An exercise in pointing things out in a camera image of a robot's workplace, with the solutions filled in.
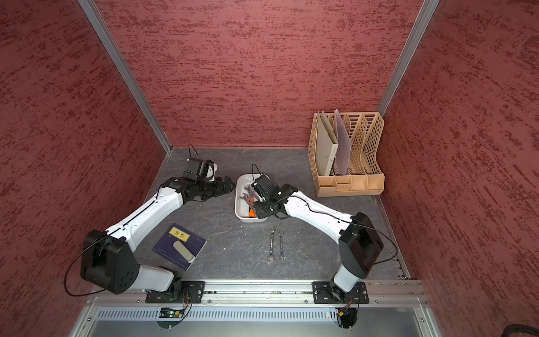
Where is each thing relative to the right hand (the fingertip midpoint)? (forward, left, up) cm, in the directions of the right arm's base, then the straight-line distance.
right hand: (263, 213), depth 83 cm
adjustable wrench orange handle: (+6, +6, -10) cm, 13 cm away
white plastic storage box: (+7, +11, -9) cm, 16 cm away
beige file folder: (+22, -27, +17) cm, 38 cm away
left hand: (+8, +16, +4) cm, 18 cm away
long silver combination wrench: (-15, -3, -11) cm, 18 cm away
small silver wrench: (-5, -7, -11) cm, 14 cm away
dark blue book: (-8, +30, -9) cm, 32 cm away
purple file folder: (+24, -34, +15) cm, 44 cm away
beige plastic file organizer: (+20, -49, -3) cm, 53 cm away
